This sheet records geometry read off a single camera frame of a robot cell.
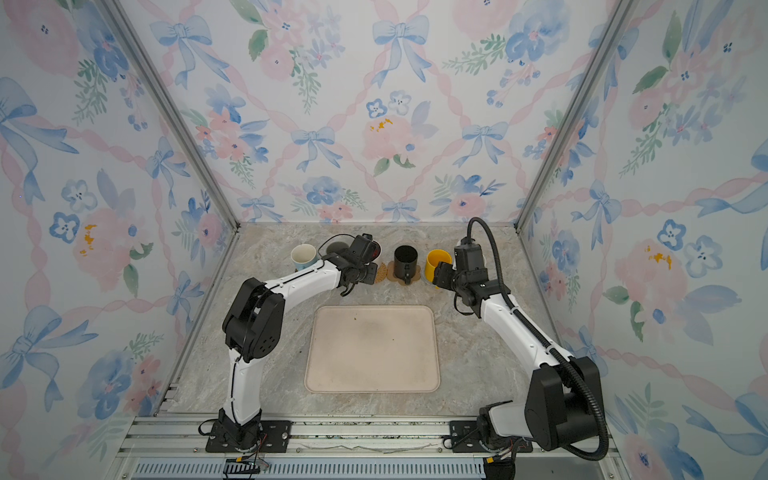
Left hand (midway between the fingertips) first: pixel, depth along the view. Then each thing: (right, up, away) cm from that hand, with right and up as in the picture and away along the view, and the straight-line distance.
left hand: (370, 267), depth 97 cm
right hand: (+22, 0, -10) cm, 25 cm away
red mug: (+3, +5, -15) cm, 16 cm away
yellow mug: (+21, +3, 0) cm, 21 cm away
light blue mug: (-22, +3, +2) cm, 23 cm away
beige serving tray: (+1, -25, -8) cm, 26 cm away
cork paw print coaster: (+7, -2, +8) cm, 10 cm away
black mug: (+12, +1, +1) cm, 12 cm away
